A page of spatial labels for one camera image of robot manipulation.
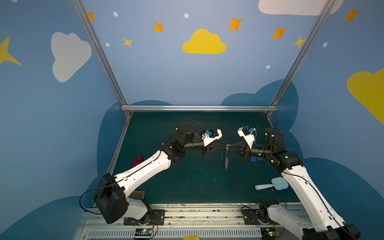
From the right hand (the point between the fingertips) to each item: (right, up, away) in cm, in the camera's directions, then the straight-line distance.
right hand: (232, 145), depth 70 cm
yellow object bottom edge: (-20, -43, -2) cm, 47 cm away
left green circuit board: (-43, -42, +1) cm, 60 cm away
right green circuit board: (+18, -43, 0) cm, 46 cm away
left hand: (-5, +3, -4) cm, 7 cm away
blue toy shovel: (+8, -5, -5) cm, 11 cm away
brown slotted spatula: (-49, -28, +10) cm, 58 cm away
